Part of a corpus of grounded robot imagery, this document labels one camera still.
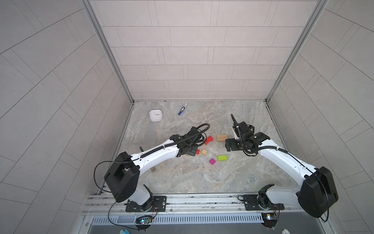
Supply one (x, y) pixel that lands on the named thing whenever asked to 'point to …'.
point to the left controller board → (144, 220)
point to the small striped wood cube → (204, 152)
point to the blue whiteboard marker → (182, 108)
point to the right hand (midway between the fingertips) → (231, 145)
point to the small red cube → (198, 151)
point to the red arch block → (209, 139)
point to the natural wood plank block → (222, 137)
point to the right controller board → (270, 219)
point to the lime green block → (222, 158)
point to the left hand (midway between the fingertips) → (195, 147)
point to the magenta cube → (212, 161)
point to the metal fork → (153, 169)
